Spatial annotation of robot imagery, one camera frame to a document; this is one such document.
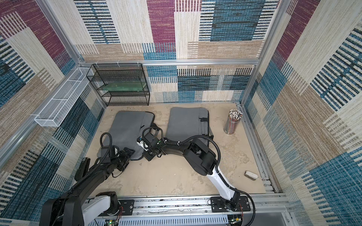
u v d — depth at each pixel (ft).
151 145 2.41
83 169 2.77
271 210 2.40
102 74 3.31
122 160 2.53
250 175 2.65
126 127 3.30
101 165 2.00
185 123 3.49
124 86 3.10
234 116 2.92
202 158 1.79
